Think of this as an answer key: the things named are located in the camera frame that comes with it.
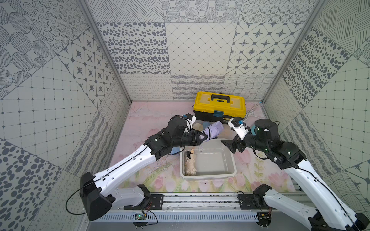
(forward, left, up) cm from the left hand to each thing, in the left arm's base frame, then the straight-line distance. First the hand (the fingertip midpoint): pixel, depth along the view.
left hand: (206, 133), depth 66 cm
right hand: (0, -10, -2) cm, 11 cm away
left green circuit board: (-30, +33, -32) cm, 54 cm away
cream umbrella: (-8, +7, -25) cm, 27 cm away
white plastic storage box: (-1, -6, -27) cm, 28 cm away
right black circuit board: (-29, -31, -33) cm, 54 cm away
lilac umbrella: (+3, -4, -3) cm, 6 cm away
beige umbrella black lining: (+18, +3, -19) cm, 27 cm away
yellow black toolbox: (+31, -10, -14) cm, 35 cm away
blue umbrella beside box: (-10, +14, +2) cm, 17 cm away
